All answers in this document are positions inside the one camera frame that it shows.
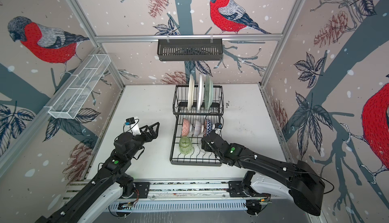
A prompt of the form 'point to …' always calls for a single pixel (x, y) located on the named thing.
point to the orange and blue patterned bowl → (208, 128)
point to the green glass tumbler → (185, 146)
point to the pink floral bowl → (186, 127)
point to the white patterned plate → (200, 94)
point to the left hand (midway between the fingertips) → (153, 124)
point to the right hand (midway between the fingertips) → (204, 142)
